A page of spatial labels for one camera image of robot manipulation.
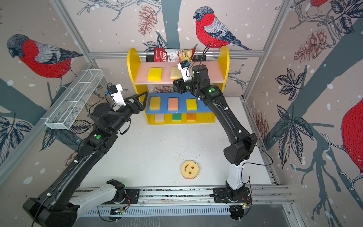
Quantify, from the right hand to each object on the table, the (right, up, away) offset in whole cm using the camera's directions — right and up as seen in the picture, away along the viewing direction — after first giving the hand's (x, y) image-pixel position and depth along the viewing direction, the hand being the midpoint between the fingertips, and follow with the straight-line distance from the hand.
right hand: (170, 84), depth 73 cm
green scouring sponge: (+1, -19, +31) cm, 37 cm away
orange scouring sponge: (+12, -19, +33) cm, 40 cm away
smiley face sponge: (+11, -48, +7) cm, 50 cm away
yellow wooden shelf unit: (-9, -10, +25) cm, 28 cm away
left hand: (-11, -6, -12) cm, 18 cm away
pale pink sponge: (-11, -20, +30) cm, 37 cm away
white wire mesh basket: (-55, -16, -1) cm, 57 cm away
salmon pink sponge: (-1, -10, +22) cm, 24 cm away
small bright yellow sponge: (+12, -10, +22) cm, 27 cm away
